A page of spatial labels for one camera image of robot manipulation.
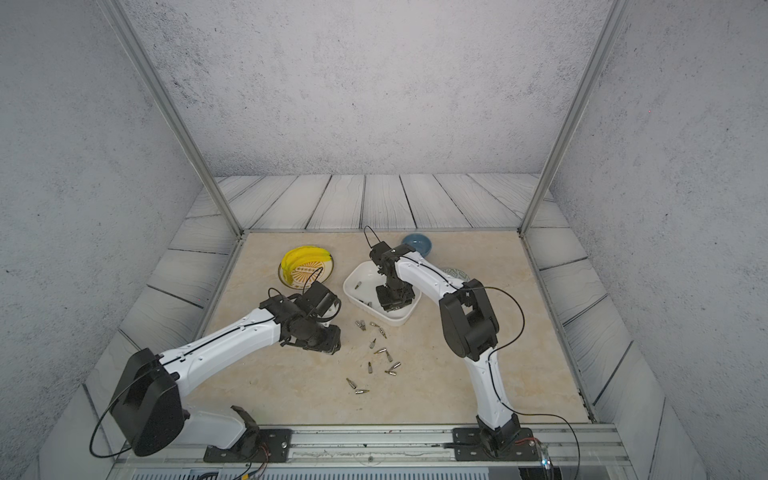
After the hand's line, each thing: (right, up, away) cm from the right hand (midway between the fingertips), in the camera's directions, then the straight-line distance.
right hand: (392, 307), depth 92 cm
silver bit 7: (-11, -19, -10) cm, 24 cm away
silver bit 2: (-6, -11, -1) cm, 13 cm away
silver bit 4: (-1, -14, -4) cm, 15 cm away
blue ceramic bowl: (+10, +20, +22) cm, 32 cm away
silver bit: (-12, +5, +12) cm, 18 cm away
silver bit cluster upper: (-10, -6, +2) cm, 11 cm away
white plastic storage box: (-9, +1, +6) cm, 11 cm away
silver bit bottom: (-8, -21, -11) cm, 25 cm away
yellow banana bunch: (-33, +16, +15) cm, 39 cm away
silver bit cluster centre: (-4, -7, +1) cm, 8 cm away
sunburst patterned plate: (-30, +9, +15) cm, 35 cm away
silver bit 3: (-3, -12, -4) cm, 13 cm away
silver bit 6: (+2, -16, -6) cm, 17 cm away
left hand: (-14, -9, -12) cm, 20 cm away
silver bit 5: (-6, -17, -6) cm, 19 cm away
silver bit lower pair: (0, -17, -8) cm, 19 cm away
